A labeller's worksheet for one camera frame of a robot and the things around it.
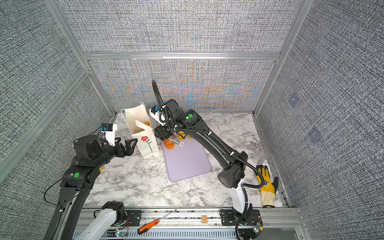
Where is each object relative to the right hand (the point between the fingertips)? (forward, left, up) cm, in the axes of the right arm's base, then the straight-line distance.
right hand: (160, 129), depth 74 cm
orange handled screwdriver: (-38, +6, -27) cm, 46 cm away
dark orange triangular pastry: (+7, 0, -24) cm, 25 cm away
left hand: (-7, +14, +2) cm, 15 cm away
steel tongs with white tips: (-7, -6, +1) cm, 10 cm away
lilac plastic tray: (-2, -14, -27) cm, 30 cm away
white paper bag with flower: (+1, +10, -8) cm, 13 cm away
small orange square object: (-34, -21, -28) cm, 49 cm away
